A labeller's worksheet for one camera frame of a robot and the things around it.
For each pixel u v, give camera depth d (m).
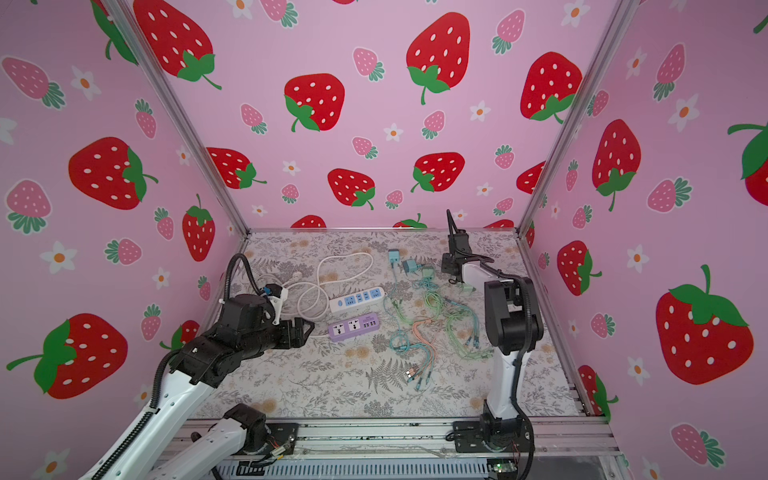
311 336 0.70
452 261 0.93
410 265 1.07
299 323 0.66
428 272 1.07
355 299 0.98
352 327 0.91
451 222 0.86
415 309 0.98
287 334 0.64
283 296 0.68
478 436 0.73
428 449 0.73
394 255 1.11
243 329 0.55
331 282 1.05
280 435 0.75
